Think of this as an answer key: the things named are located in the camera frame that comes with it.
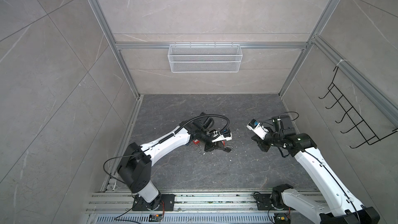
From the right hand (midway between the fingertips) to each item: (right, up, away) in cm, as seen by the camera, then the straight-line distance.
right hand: (254, 134), depth 77 cm
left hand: (-16, -4, -1) cm, 17 cm away
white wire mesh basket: (-25, +47, +23) cm, 58 cm away
